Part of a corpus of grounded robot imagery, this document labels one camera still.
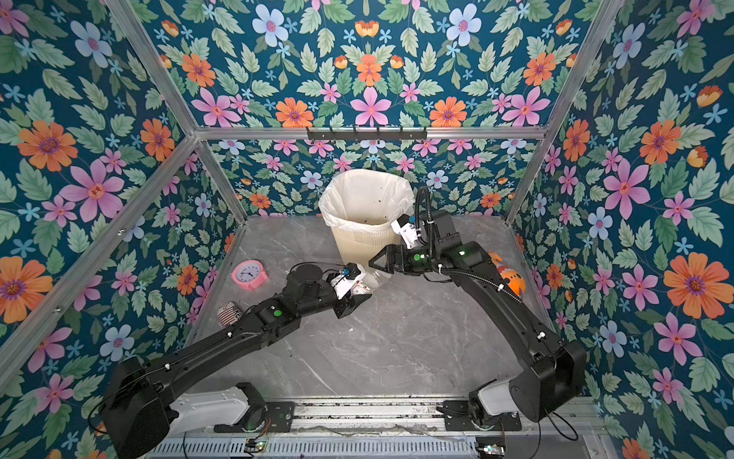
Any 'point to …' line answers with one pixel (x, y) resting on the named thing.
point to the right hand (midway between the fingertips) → (387, 257)
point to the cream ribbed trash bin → (360, 247)
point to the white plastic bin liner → (366, 200)
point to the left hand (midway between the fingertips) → (368, 286)
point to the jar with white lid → (371, 278)
